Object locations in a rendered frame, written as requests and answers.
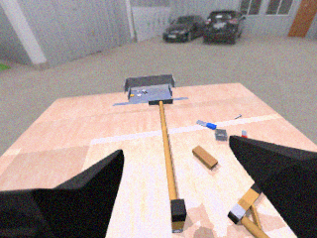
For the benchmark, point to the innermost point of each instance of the grey open-top box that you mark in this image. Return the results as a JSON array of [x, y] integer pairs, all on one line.
[[221, 135]]

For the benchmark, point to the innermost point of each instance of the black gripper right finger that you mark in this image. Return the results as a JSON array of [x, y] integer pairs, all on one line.
[[287, 177]]

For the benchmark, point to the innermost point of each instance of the blue-handled scraper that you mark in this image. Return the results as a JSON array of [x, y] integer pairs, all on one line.
[[209, 125]]

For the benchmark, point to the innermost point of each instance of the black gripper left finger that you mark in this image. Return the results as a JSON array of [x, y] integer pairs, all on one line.
[[80, 207]]

